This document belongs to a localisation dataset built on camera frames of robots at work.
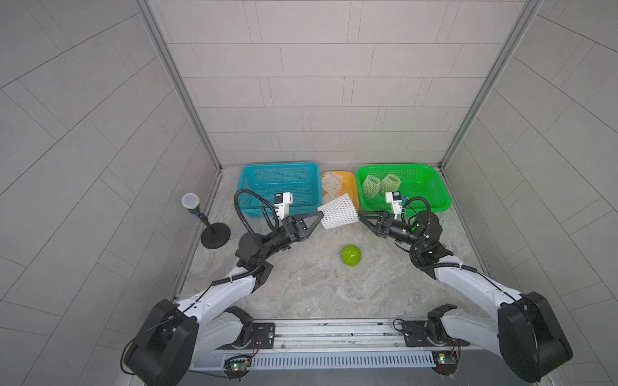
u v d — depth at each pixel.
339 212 0.62
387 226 0.65
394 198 0.71
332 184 1.03
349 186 1.07
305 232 0.60
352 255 0.82
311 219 0.63
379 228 0.65
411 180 1.08
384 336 0.72
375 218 0.67
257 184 1.08
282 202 0.63
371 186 1.00
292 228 0.58
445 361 0.68
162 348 0.39
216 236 0.91
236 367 0.64
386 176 1.02
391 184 1.01
